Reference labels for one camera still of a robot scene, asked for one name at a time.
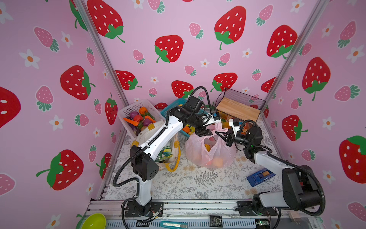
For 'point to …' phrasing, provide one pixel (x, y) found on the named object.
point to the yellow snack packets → (225, 122)
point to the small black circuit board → (216, 221)
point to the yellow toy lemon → (208, 147)
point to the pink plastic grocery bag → (211, 150)
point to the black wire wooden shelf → (239, 105)
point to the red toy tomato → (137, 118)
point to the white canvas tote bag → (170, 160)
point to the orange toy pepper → (142, 110)
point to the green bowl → (95, 221)
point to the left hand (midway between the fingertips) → (210, 126)
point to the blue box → (260, 176)
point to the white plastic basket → (135, 108)
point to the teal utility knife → (173, 224)
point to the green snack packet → (165, 153)
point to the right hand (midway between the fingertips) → (216, 132)
